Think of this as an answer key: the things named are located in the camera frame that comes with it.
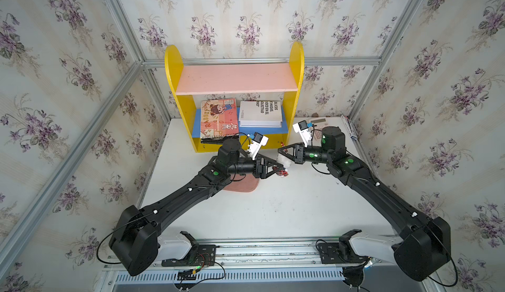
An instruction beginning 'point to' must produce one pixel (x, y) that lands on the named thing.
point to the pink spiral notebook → (219, 118)
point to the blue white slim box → (350, 127)
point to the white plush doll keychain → (287, 162)
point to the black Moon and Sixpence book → (216, 140)
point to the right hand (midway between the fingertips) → (282, 151)
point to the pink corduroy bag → (243, 182)
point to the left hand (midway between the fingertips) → (282, 170)
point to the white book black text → (257, 114)
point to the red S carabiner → (281, 173)
